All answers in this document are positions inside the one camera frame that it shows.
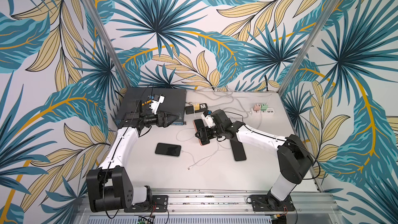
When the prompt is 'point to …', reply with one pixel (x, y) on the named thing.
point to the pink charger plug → (256, 107)
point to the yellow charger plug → (197, 107)
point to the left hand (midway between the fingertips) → (173, 117)
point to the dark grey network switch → (174, 101)
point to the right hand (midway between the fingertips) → (192, 142)
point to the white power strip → (269, 111)
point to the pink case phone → (197, 124)
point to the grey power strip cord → (234, 98)
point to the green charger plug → (264, 107)
